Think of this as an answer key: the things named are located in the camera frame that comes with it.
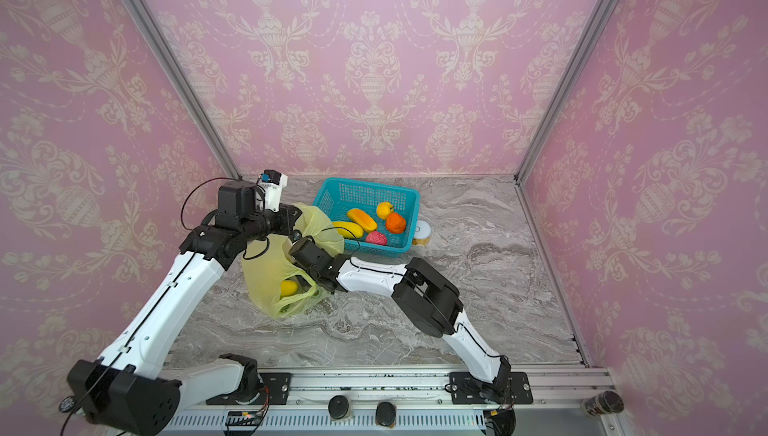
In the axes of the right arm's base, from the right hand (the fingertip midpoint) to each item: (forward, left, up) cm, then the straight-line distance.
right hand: (302, 261), depth 89 cm
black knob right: (-39, -24, +3) cm, 46 cm away
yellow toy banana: (-7, +4, -3) cm, 8 cm away
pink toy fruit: (+8, -23, -2) cm, 24 cm away
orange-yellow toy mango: (+17, -17, -3) cm, 25 cm away
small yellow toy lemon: (+22, -25, -3) cm, 33 cm away
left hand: (+3, -5, +21) cm, 21 cm away
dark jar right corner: (-38, -72, +2) cm, 82 cm away
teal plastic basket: (+31, -9, -5) cm, 32 cm away
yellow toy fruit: (+1, -16, +14) cm, 21 cm away
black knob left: (-37, -14, +1) cm, 40 cm away
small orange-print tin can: (+10, -37, -3) cm, 39 cm away
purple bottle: (-36, +35, +14) cm, 52 cm away
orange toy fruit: (+14, -29, -2) cm, 32 cm away
